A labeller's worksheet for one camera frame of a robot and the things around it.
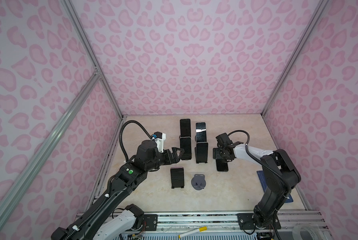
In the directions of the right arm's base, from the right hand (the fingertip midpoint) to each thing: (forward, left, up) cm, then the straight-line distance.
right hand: (219, 153), depth 96 cm
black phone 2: (+12, +12, +3) cm, 17 cm away
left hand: (-13, +24, +25) cm, 37 cm away
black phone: (+14, +22, +8) cm, 28 cm away
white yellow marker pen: (-41, +14, 0) cm, 43 cm away
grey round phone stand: (-18, +14, -1) cm, 23 cm away
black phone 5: (-7, -1, -1) cm, 7 cm away
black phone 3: (+1, +22, +9) cm, 24 cm away
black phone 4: (-2, +12, +6) cm, 13 cm away
